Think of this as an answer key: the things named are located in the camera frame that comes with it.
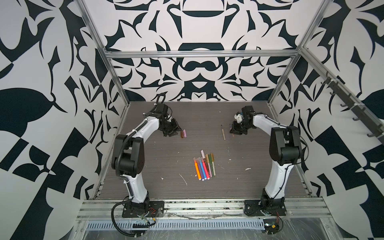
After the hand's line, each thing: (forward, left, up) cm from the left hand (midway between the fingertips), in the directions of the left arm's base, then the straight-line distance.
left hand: (181, 128), depth 92 cm
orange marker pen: (-21, -9, -11) cm, 25 cm away
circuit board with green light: (-49, -42, -12) cm, 65 cm away
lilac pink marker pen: (+2, -28, -11) cm, 30 cm away
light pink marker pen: (-18, -16, -11) cm, 26 cm away
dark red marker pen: (-20, -14, -11) cm, 27 cm away
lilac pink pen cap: (+3, -2, -11) cm, 11 cm away
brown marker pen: (-3, -32, -5) cm, 33 cm away
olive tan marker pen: (-18, -18, -11) cm, 28 cm away
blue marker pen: (-18, -11, -11) cm, 23 cm away
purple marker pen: (-22, -10, -11) cm, 26 cm away
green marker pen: (-20, -17, -10) cm, 28 cm away
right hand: (+2, -33, -7) cm, 33 cm away
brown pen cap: (+3, 0, -11) cm, 11 cm away
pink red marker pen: (-21, -13, -11) cm, 27 cm away
